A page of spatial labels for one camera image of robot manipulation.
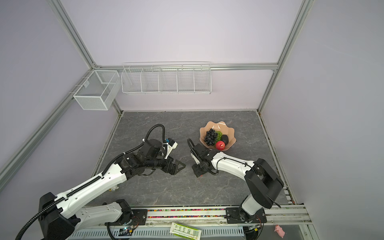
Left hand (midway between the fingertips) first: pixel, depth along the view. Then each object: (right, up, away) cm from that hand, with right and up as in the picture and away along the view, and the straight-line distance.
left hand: (178, 165), depth 73 cm
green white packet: (+5, -28, -6) cm, 30 cm away
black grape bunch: (+18, +12, +24) cm, 32 cm away
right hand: (+11, -7, +14) cm, 19 cm away
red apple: (+24, +7, +19) cm, 31 cm away
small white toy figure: (-19, -2, -24) cm, 30 cm away
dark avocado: (+28, +11, +27) cm, 40 cm away
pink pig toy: (+48, -29, -5) cm, 56 cm away
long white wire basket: (-9, +51, +25) cm, 57 cm away
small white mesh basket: (-56, +43, +23) cm, 74 cm away
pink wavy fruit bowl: (+25, +19, +33) cm, 46 cm away
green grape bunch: (+24, +12, +28) cm, 39 cm away
